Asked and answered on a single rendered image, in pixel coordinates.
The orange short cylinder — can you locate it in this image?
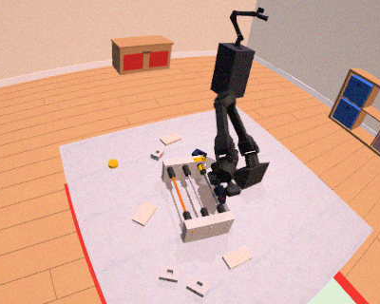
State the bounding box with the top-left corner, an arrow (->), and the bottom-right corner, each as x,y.
108,160 -> 118,168

